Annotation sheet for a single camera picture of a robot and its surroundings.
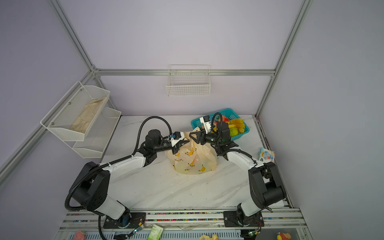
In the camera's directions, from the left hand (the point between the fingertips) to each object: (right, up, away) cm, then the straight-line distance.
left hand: (187, 139), depth 80 cm
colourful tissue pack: (+48, -11, +10) cm, 50 cm away
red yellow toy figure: (+44, -43, -13) cm, 63 cm away
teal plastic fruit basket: (+5, +10, +27) cm, 29 cm away
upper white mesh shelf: (-60, +12, -4) cm, 62 cm away
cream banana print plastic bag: (+3, -10, 0) cm, 11 cm away
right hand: (+1, +3, -1) cm, 3 cm away
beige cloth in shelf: (-54, +10, -4) cm, 55 cm away
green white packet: (-14, -43, -12) cm, 47 cm away
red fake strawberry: (+26, +13, +28) cm, 40 cm away
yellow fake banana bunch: (+33, +10, +17) cm, 38 cm away
